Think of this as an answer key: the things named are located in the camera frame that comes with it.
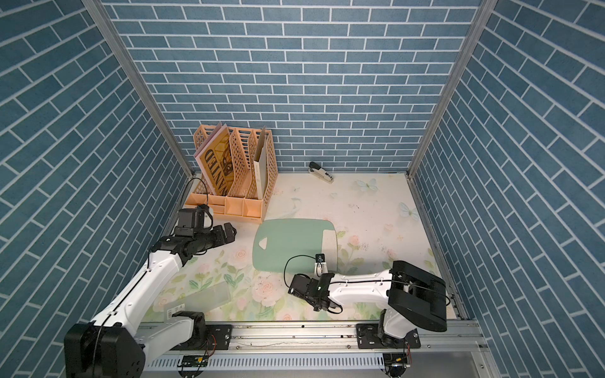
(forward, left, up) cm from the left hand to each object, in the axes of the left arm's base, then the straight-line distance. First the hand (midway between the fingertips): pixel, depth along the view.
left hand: (231, 233), depth 83 cm
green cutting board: (+3, -21, -15) cm, 26 cm away
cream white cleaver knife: (0, -36, -12) cm, 38 cm away
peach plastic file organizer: (+33, +6, 0) cm, 34 cm away
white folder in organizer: (+19, -10, +15) cm, 26 cm away
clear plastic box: (-19, +9, -15) cm, 26 cm away
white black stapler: (+41, -32, -8) cm, 53 cm away
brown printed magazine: (+29, +11, +10) cm, 33 cm away
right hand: (-15, -32, -14) cm, 38 cm away
